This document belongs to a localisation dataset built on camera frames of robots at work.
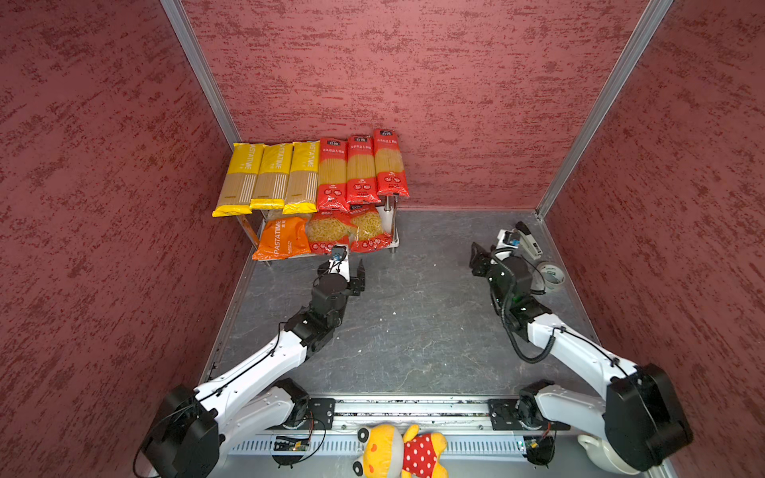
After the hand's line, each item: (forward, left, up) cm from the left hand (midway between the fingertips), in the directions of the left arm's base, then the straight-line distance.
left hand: (348, 265), depth 80 cm
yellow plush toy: (-41, -12, -12) cm, 44 cm away
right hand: (+6, -36, 0) cm, 37 cm away
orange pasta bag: (+17, +24, -9) cm, 31 cm away
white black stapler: (+23, -63, -16) cm, 69 cm away
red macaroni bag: (+21, +11, -9) cm, 25 cm away
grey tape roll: (+10, -68, -19) cm, 71 cm away
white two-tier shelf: (+34, -11, -15) cm, 39 cm away
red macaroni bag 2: (+17, -4, -8) cm, 20 cm away
